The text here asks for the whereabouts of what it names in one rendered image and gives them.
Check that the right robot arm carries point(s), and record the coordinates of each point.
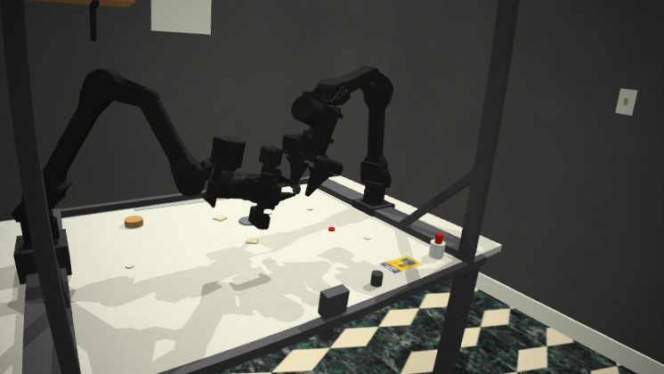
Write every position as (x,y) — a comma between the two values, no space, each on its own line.
(315,112)

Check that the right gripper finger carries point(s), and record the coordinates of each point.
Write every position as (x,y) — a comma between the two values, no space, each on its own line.
(315,180)
(297,169)

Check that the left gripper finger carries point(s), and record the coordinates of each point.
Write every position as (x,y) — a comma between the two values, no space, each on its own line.
(282,179)
(284,195)

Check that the black cylinder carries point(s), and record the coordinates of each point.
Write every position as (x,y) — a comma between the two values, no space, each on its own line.
(376,278)

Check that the light brown wooden disc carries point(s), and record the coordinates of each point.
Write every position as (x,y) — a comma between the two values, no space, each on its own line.
(133,221)

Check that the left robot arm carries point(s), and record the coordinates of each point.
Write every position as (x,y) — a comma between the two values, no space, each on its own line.
(103,86)

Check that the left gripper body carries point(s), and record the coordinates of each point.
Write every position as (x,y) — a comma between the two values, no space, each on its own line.
(271,156)

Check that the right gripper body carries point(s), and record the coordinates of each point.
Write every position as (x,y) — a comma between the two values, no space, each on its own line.
(323,139)

